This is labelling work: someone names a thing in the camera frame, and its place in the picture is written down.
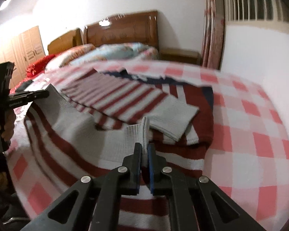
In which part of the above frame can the orange floral pillow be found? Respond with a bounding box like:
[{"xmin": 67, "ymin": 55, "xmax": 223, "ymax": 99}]
[{"xmin": 45, "ymin": 44, "xmax": 97, "ymax": 71}]

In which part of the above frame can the red blanket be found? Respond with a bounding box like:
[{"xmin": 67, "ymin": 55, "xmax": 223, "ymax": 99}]
[{"xmin": 8, "ymin": 54, "xmax": 57, "ymax": 94}]

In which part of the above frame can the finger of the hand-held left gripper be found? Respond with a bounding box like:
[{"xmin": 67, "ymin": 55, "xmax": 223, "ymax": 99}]
[{"xmin": 9, "ymin": 90, "xmax": 50, "ymax": 108}]

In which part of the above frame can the wooden bedside table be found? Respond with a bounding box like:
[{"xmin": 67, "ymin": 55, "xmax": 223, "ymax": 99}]
[{"xmin": 160, "ymin": 48, "xmax": 202, "ymax": 65}]

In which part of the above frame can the person's left hand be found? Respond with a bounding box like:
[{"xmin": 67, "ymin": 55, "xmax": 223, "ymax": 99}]
[{"xmin": 1, "ymin": 108, "xmax": 17, "ymax": 143}]

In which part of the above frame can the pink checked bed cover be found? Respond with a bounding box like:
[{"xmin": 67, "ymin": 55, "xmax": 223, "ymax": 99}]
[{"xmin": 3, "ymin": 59, "xmax": 289, "ymax": 222}]

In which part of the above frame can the blue floral pillow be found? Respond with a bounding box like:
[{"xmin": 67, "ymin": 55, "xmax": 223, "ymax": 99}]
[{"xmin": 82, "ymin": 42, "xmax": 147, "ymax": 62}]

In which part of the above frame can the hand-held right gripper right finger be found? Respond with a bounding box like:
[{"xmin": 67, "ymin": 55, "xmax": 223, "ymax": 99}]
[{"xmin": 147, "ymin": 143, "xmax": 267, "ymax": 231}]

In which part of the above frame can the red grey striped sweater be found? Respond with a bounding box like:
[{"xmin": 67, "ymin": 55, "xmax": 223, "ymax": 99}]
[{"xmin": 24, "ymin": 68, "xmax": 215, "ymax": 231}]

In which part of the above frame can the wooden wardrobe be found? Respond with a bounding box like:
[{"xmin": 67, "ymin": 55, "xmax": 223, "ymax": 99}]
[{"xmin": 0, "ymin": 25, "xmax": 46, "ymax": 89}]

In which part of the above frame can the small wooden headboard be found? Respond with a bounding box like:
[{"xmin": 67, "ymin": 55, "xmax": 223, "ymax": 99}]
[{"xmin": 47, "ymin": 28, "xmax": 83, "ymax": 55}]

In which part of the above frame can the window with white grille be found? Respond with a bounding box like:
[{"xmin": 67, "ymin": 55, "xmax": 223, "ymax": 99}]
[{"xmin": 222, "ymin": 0, "xmax": 289, "ymax": 26}]

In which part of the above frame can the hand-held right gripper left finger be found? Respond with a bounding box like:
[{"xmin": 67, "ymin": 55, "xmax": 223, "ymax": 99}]
[{"xmin": 22, "ymin": 142, "xmax": 143, "ymax": 231}]

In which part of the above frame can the pink floral curtain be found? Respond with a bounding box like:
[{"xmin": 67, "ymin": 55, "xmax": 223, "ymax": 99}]
[{"xmin": 200, "ymin": 0, "xmax": 226, "ymax": 69}]

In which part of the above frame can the large wooden headboard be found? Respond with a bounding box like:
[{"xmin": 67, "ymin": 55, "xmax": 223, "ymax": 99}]
[{"xmin": 83, "ymin": 10, "xmax": 159, "ymax": 51}]

